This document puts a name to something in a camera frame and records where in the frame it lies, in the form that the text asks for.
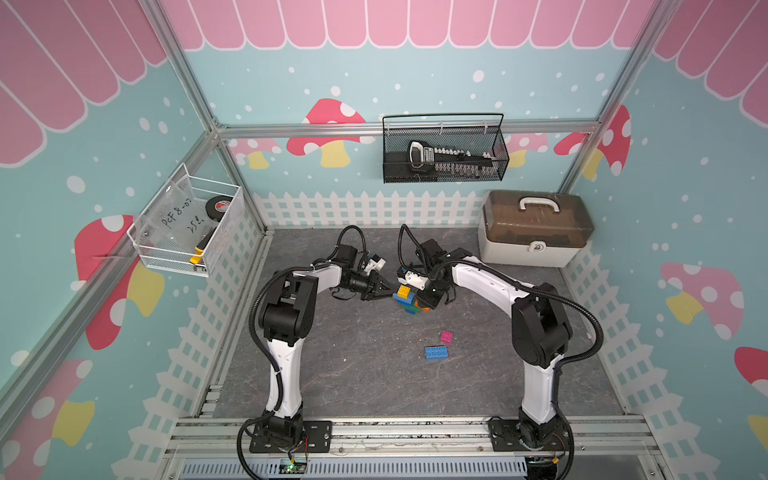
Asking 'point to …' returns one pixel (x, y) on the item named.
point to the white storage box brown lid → (533, 229)
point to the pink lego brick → (446, 337)
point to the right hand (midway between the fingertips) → (424, 298)
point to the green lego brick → (414, 308)
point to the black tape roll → (217, 205)
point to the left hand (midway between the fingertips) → (393, 295)
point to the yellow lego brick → (403, 291)
